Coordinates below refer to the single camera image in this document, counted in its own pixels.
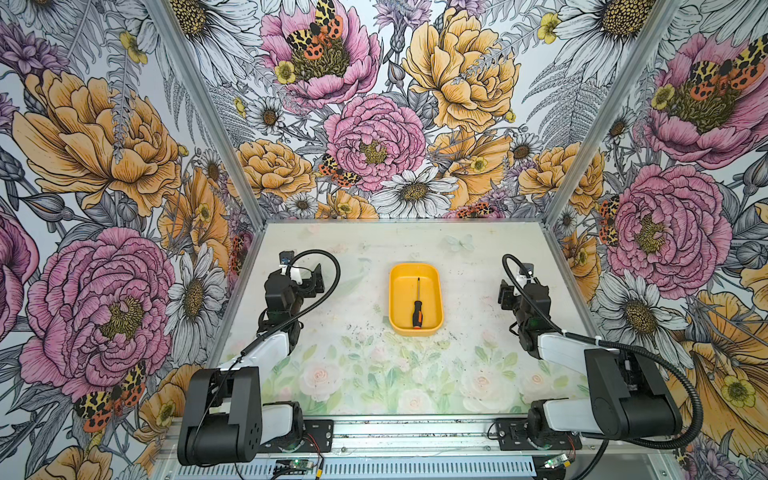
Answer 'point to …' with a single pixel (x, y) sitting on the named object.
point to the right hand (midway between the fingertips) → (513, 289)
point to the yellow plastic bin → (403, 292)
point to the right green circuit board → (553, 462)
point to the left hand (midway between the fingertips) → (305, 273)
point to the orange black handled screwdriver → (417, 316)
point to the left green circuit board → (293, 467)
